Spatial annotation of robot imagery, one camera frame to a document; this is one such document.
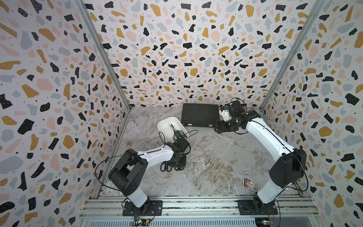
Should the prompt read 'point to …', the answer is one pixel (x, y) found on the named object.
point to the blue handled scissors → (177, 134)
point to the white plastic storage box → (168, 132)
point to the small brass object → (129, 144)
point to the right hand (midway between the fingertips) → (220, 128)
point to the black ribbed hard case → (200, 115)
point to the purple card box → (251, 184)
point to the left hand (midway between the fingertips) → (183, 164)
